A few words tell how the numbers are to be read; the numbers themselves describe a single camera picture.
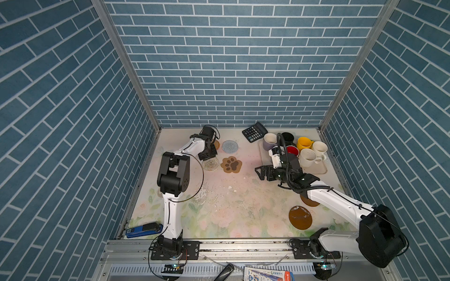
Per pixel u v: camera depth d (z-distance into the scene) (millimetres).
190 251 737
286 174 641
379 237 408
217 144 1113
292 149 998
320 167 996
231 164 1019
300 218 829
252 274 679
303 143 1036
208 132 861
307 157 1014
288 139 1029
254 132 1160
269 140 1165
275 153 752
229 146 1116
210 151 926
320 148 1017
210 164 1017
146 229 755
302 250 734
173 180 576
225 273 655
